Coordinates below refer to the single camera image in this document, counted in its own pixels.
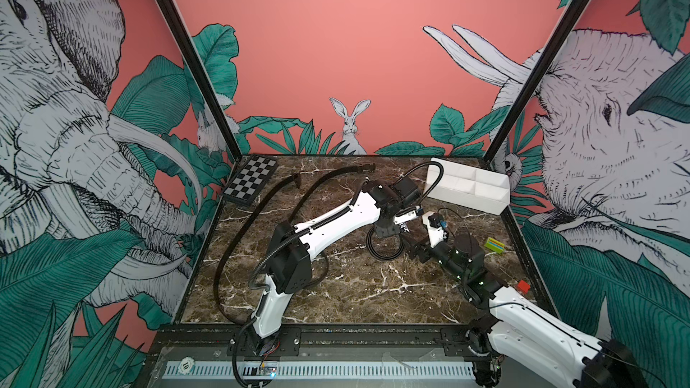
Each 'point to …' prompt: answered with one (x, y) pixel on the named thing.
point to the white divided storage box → (470, 186)
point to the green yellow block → (495, 245)
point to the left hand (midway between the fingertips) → (386, 219)
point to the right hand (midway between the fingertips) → (410, 225)
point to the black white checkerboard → (248, 182)
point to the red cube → (524, 286)
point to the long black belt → (219, 300)
